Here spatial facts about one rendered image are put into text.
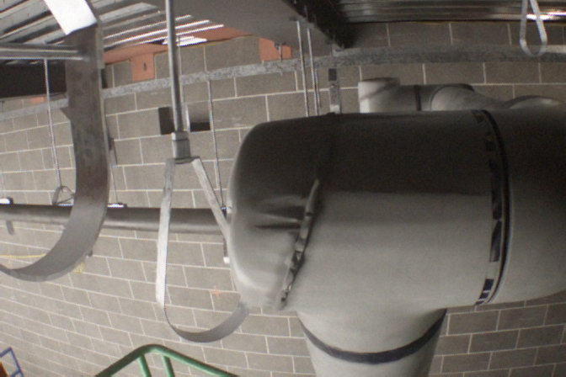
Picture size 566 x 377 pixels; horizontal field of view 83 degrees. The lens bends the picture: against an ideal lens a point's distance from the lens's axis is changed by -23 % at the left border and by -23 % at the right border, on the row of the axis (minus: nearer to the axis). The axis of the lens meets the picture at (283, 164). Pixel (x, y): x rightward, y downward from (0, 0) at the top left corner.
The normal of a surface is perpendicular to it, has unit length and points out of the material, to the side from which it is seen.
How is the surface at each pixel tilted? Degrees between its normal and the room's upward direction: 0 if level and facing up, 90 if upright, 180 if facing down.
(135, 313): 90
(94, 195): 63
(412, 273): 103
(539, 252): 96
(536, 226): 81
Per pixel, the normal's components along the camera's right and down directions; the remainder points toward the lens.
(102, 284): -0.24, 0.20
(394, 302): -0.12, 0.63
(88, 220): -0.23, -0.58
